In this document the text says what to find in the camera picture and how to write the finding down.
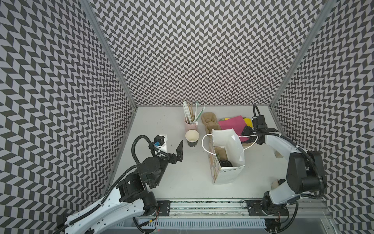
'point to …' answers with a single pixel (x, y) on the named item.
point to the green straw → (198, 115)
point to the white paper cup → (225, 163)
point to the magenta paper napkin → (237, 123)
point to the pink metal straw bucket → (189, 126)
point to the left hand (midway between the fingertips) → (172, 141)
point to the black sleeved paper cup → (192, 137)
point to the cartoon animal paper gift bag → (228, 139)
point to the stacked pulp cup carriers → (209, 119)
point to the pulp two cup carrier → (221, 153)
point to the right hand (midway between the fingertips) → (247, 137)
